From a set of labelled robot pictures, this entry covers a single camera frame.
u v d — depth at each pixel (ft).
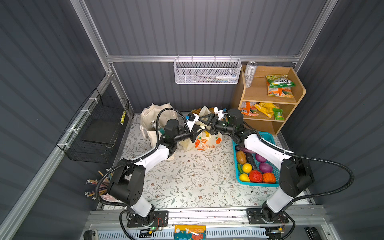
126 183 1.50
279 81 2.85
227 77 2.97
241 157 2.98
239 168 2.91
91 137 2.34
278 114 3.07
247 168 2.84
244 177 2.71
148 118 3.04
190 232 2.28
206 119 2.32
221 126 2.32
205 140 2.77
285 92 2.75
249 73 2.72
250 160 2.97
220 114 2.50
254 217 2.41
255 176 2.65
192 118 2.25
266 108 3.16
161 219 2.37
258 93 2.86
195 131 2.36
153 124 3.16
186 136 2.37
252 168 2.84
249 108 3.17
